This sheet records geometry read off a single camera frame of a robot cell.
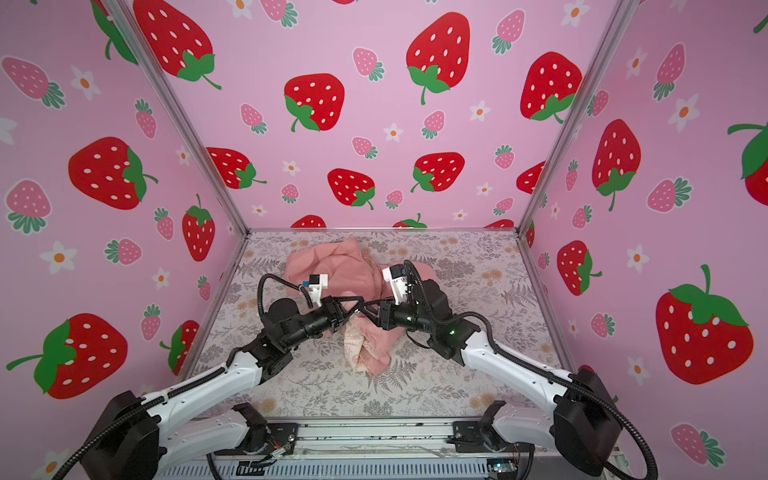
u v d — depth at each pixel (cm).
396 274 66
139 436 40
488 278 107
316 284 71
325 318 67
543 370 45
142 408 42
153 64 76
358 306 71
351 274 99
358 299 72
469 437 73
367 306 71
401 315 65
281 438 74
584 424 40
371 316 69
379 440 76
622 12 69
